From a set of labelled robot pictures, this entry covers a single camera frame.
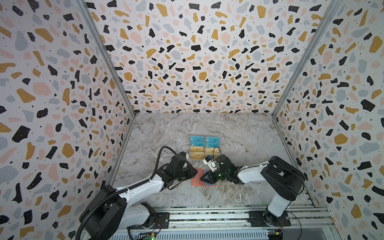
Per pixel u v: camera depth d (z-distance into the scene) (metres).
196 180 0.86
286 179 0.49
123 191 0.45
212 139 0.95
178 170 0.68
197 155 0.95
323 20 0.76
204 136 0.95
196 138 0.95
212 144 0.95
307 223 0.76
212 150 0.95
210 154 0.85
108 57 0.88
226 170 0.73
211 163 0.80
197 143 0.95
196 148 0.95
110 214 0.40
